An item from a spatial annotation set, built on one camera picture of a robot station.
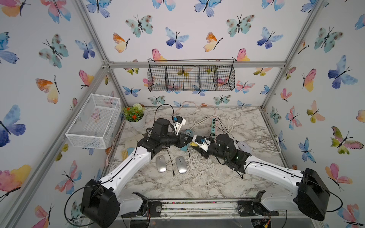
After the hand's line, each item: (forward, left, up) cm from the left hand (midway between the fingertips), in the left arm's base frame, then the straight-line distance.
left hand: (192, 138), depth 74 cm
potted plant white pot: (+23, +38, -18) cm, 48 cm away
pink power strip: (+19, -15, -16) cm, 29 cm away
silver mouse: (-4, +19, -23) cm, 30 cm away
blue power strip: (+18, +2, -21) cm, 28 cm away
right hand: (0, -2, -2) cm, 3 cm away
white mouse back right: (+7, -34, -23) cm, 41 cm away
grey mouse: (-5, +7, -22) cm, 24 cm away
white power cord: (+41, -5, -23) cm, 48 cm away
